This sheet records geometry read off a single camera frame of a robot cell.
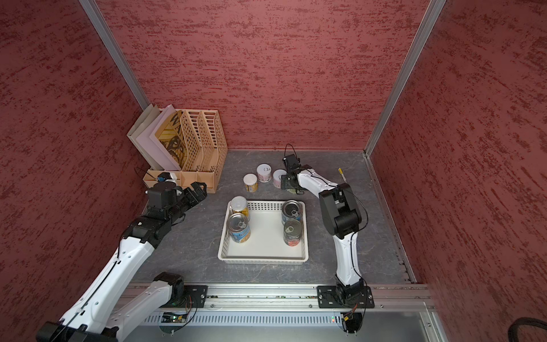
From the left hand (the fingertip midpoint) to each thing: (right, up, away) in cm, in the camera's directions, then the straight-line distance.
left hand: (197, 194), depth 77 cm
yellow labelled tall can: (+15, -5, +6) cm, 17 cm away
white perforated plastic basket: (+25, -24, +12) cm, 36 cm away
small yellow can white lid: (+17, +3, +23) cm, 29 cm away
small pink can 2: (+29, +6, +25) cm, 39 cm away
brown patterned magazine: (-20, +25, +19) cm, 38 cm away
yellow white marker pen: (+64, +8, +34) cm, 73 cm away
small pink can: (+23, +8, +26) cm, 36 cm away
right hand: (+39, +1, +25) cm, 46 cm away
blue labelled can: (+15, -14, +4) cm, 21 cm away
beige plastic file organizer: (-9, +20, +33) cm, 39 cm away
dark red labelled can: (+36, -15, +2) cm, 39 cm away
